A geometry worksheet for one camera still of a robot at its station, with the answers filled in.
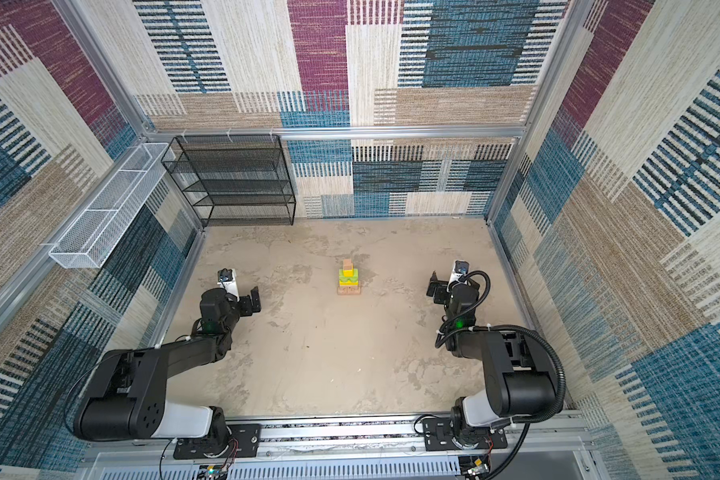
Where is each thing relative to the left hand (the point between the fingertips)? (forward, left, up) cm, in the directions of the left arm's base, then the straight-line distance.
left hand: (241, 285), depth 92 cm
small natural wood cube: (+5, -33, +3) cm, 33 cm away
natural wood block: (+2, -32, -7) cm, 33 cm away
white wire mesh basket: (-2, +27, +24) cm, 37 cm away
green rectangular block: (+3, -34, -1) cm, 34 cm away
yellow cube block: (+2, -33, +2) cm, 33 cm away
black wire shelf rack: (+39, +9, +9) cm, 41 cm away
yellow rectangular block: (+2, -33, -4) cm, 33 cm away
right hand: (+1, -63, +1) cm, 63 cm away
